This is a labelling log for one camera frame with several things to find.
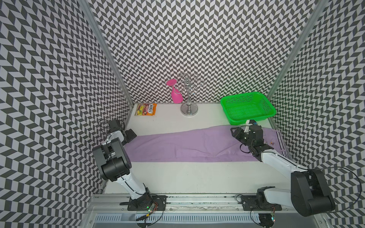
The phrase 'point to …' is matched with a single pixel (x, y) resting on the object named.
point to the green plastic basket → (240, 109)
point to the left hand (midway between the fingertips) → (127, 139)
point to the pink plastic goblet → (176, 94)
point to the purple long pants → (209, 145)
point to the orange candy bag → (146, 109)
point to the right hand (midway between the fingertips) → (232, 131)
